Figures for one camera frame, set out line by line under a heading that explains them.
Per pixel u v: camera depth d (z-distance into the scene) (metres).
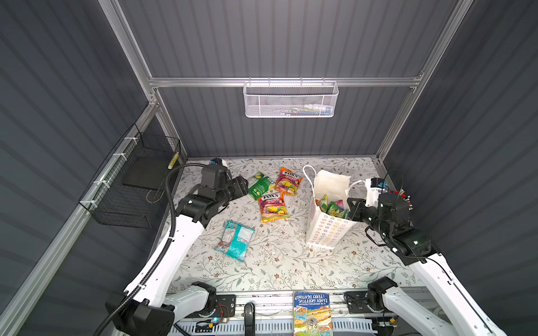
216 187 0.55
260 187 1.05
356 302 0.74
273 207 0.96
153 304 0.38
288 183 1.05
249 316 0.67
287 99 1.24
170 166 0.79
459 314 0.40
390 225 0.50
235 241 0.86
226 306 0.73
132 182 0.74
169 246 0.43
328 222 0.71
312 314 0.70
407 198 0.84
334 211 0.85
